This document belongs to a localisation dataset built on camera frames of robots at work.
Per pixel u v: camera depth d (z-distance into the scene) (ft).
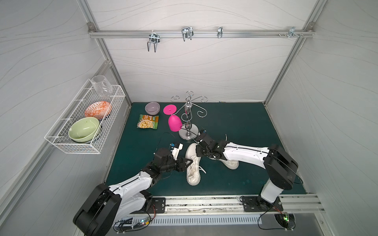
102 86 2.17
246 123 3.57
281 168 1.50
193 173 2.56
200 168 2.65
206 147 2.17
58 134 1.83
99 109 2.35
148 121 3.52
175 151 2.47
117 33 2.73
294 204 2.46
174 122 2.82
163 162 2.17
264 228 2.23
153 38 2.57
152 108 3.65
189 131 3.30
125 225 2.28
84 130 2.05
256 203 2.36
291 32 2.51
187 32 2.50
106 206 1.35
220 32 2.50
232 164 2.70
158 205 2.41
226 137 3.31
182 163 2.40
